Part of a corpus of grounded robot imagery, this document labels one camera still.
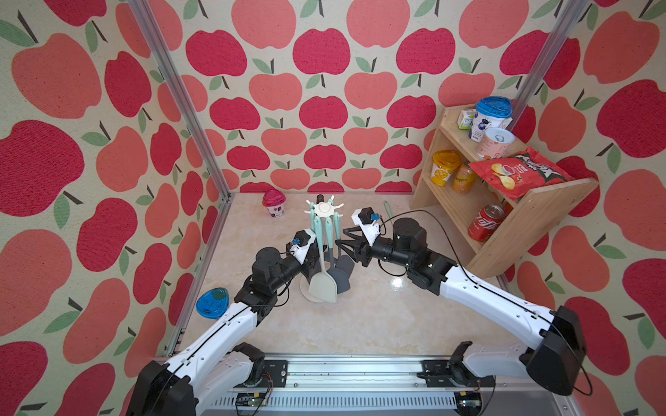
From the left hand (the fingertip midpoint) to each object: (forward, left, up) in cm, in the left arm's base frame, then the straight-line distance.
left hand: (323, 249), depth 74 cm
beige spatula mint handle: (+36, -28, -22) cm, 51 cm away
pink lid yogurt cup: (+34, +22, -14) cm, 42 cm away
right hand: (-1, -5, +6) cm, 8 cm away
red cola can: (+4, -46, +7) cm, 47 cm away
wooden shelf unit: (+25, -56, -2) cm, 62 cm away
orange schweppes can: (+25, -47, +6) cm, 54 cm away
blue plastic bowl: (-10, +34, -15) cm, 38 cm away
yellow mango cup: (+31, -41, +8) cm, 52 cm away
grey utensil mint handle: (-5, -6, -11) cm, 13 cm away
